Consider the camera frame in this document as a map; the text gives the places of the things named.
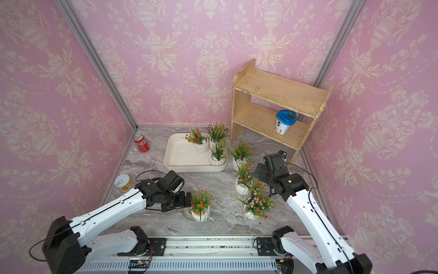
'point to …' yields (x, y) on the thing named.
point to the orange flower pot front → (201, 205)
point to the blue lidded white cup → (285, 118)
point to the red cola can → (140, 140)
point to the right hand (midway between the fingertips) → (266, 172)
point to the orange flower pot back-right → (240, 153)
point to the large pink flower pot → (257, 206)
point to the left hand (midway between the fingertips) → (187, 207)
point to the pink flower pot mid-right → (243, 178)
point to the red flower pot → (200, 142)
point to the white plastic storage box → (181, 156)
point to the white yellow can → (124, 181)
